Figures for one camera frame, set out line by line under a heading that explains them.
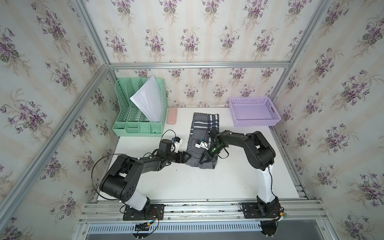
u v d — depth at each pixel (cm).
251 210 72
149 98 94
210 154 84
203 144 86
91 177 41
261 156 55
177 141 84
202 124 110
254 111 116
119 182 45
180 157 80
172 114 115
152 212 72
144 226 70
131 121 107
